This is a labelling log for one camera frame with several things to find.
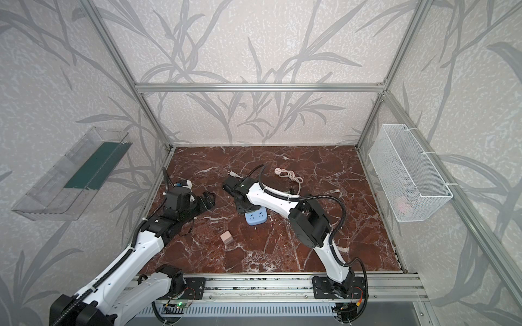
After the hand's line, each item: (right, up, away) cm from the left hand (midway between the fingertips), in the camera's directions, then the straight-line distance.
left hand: (211, 192), depth 82 cm
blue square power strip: (+18, -12, +7) cm, 23 cm away
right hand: (+13, -6, +9) cm, 17 cm away
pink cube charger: (+6, -20, +2) cm, 20 cm away
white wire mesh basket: (+68, +5, -20) cm, 71 cm away
